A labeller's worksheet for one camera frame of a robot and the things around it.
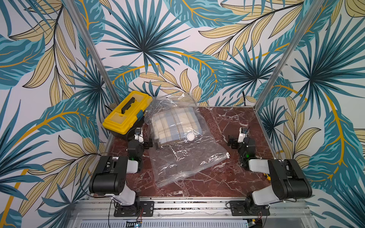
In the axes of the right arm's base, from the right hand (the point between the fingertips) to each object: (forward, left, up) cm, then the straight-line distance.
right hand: (237, 135), depth 93 cm
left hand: (+2, +62, 0) cm, 62 cm away
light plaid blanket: (+8, +42, +3) cm, 42 cm away
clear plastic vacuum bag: (0, +37, -6) cm, 37 cm away
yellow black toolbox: (+13, +71, +9) cm, 73 cm away
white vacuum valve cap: (+1, +31, -2) cm, 31 cm away
